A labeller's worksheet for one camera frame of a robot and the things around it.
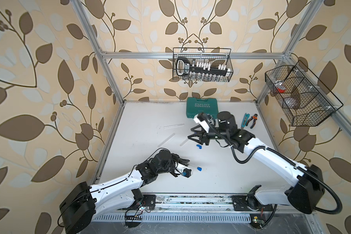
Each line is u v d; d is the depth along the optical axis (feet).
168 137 3.27
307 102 2.38
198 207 2.42
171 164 2.01
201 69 2.75
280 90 2.69
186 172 2.06
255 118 3.57
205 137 2.05
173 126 3.53
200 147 3.08
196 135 2.12
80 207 1.34
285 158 1.48
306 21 2.47
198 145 3.15
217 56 2.99
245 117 3.60
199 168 2.27
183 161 2.46
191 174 2.11
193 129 2.37
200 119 2.10
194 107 3.66
